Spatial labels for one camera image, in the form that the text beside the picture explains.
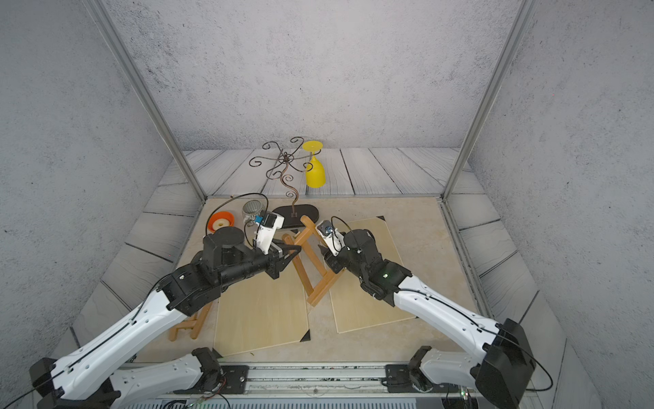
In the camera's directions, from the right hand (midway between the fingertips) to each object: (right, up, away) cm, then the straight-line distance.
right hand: (327, 239), depth 74 cm
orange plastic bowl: (-46, +7, +34) cm, 57 cm away
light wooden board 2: (+9, -24, +12) cm, 28 cm away
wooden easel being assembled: (+1, -11, 0) cm, 11 cm away
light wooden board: (-23, -26, +12) cm, 36 cm away
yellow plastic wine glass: (-5, +23, +22) cm, 33 cm away
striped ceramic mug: (-35, +9, +41) cm, 55 cm away
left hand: (-6, -1, -11) cm, 12 cm away
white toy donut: (-45, +4, +33) cm, 56 cm away
